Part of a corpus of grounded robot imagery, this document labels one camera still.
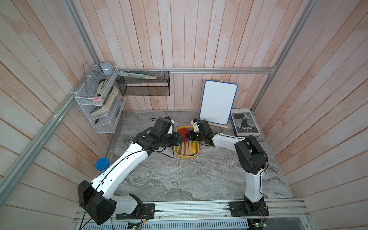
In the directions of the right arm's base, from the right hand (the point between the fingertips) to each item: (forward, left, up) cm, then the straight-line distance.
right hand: (185, 134), depth 97 cm
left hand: (-16, +3, +17) cm, 23 cm away
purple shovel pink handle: (-11, -1, -1) cm, 11 cm away
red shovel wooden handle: (+2, +1, +1) cm, 2 cm away
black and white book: (+14, -45, -4) cm, 48 cm away
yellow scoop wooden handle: (-12, +2, 0) cm, 12 cm away
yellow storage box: (-16, +3, -1) cm, 16 cm away
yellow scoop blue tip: (-10, -6, -2) cm, 12 cm away
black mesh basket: (+32, +39, +17) cm, 53 cm away
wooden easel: (+7, -27, 0) cm, 28 cm away
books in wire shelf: (-1, +45, +27) cm, 52 cm away
